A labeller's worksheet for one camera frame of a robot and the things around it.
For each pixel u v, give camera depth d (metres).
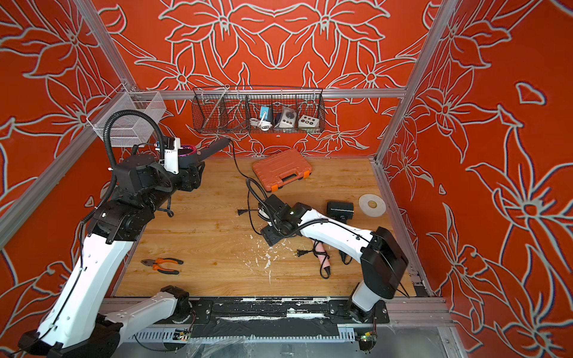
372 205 1.00
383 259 0.41
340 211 0.90
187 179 0.55
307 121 0.94
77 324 0.36
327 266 0.81
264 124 0.85
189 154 0.57
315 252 0.85
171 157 0.52
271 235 0.71
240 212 0.97
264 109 0.83
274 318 0.73
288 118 0.90
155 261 0.83
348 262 0.80
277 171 1.07
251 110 1.00
